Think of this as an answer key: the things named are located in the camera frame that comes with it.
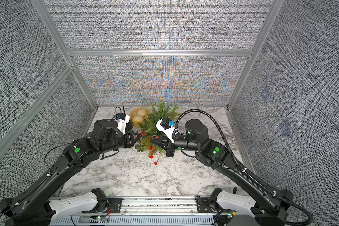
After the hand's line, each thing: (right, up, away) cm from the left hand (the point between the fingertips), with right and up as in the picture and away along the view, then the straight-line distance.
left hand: (144, 135), depth 63 cm
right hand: (+5, 0, -8) cm, 9 cm away
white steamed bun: (-10, +13, +46) cm, 48 cm away
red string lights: (+3, -6, 0) cm, 6 cm away
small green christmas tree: (+2, +3, +3) cm, 5 cm away
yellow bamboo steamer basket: (-16, +12, +47) cm, 51 cm away
